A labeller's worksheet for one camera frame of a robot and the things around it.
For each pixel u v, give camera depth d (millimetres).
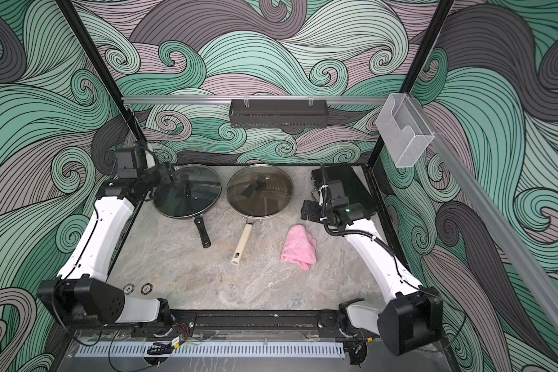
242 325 747
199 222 897
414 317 378
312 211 712
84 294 393
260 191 960
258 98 946
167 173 696
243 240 816
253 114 950
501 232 518
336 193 600
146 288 811
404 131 795
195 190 1095
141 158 588
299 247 872
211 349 697
